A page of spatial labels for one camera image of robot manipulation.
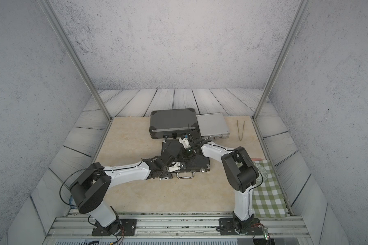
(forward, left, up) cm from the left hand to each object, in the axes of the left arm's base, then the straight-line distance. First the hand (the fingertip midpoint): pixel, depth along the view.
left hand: (170, 164), depth 91 cm
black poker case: (-4, -9, +9) cm, 13 cm away
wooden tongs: (+26, -48, -3) cm, 54 cm away
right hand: (+3, -5, +2) cm, 6 cm away
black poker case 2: (+31, -1, +2) cm, 31 cm away
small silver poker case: (+32, -30, -3) cm, 44 cm away
